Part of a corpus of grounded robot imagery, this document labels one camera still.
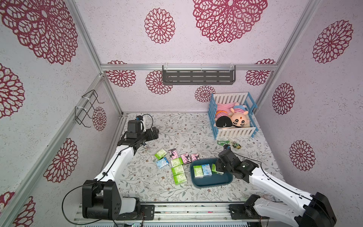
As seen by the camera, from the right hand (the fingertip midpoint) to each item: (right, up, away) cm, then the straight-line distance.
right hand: (220, 165), depth 83 cm
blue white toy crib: (+16, +32, +22) cm, 42 cm away
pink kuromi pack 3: (-14, +3, +9) cm, 17 cm away
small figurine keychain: (+16, +10, +16) cm, 25 cm away
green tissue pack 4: (-25, -4, +4) cm, 26 cm away
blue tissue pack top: (-7, -4, +3) cm, 9 cm away
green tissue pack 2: (-37, +4, +11) cm, 39 cm away
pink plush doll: (+10, +37, +27) cm, 47 cm away
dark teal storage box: (-3, -10, +2) cm, 10 cm away
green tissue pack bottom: (-24, -8, 0) cm, 25 cm away
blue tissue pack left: (-35, 0, +7) cm, 36 cm away
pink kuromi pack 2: (-20, +2, +9) cm, 22 cm away
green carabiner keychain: (+8, +11, +20) cm, 24 cm away
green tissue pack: (-13, -4, +2) cm, 14 cm away
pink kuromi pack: (-28, +5, +11) cm, 31 cm away
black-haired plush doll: (+6, +27, +17) cm, 32 cm away
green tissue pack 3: (-26, 0, +7) cm, 27 cm away
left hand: (-41, +19, +3) cm, 45 cm away
